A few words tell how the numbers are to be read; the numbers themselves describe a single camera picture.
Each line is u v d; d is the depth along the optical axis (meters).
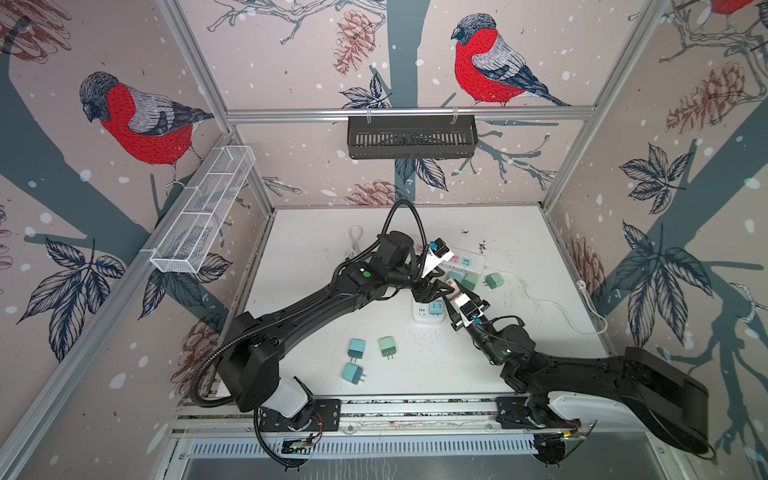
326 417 0.73
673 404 0.42
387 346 0.84
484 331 0.65
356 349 0.83
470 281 0.97
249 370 0.41
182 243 0.71
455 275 1.00
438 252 0.63
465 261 1.01
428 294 0.66
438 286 0.65
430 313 0.90
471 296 0.68
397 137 1.07
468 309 0.60
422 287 0.65
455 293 0.71
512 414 0.73
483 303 0.68
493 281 0.97
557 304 0.93
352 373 0.79
